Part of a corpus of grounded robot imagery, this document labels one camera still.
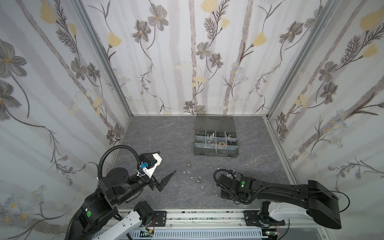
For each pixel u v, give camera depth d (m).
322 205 0.42
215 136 1.04
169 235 0.70
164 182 0.49
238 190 0.59
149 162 0.44
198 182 0.86
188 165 0.93
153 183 0.47
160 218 0.73
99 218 0.38
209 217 0.76
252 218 0.74
